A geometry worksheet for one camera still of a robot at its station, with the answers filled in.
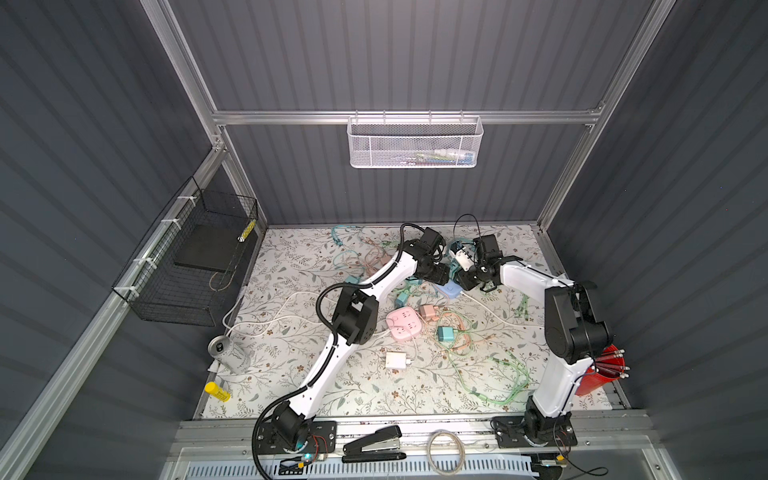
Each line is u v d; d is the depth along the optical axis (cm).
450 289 99
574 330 51
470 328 93
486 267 74
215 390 73
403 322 91
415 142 124
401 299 96
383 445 71
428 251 84
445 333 89
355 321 66
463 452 71
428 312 94
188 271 73
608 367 73
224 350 75
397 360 85
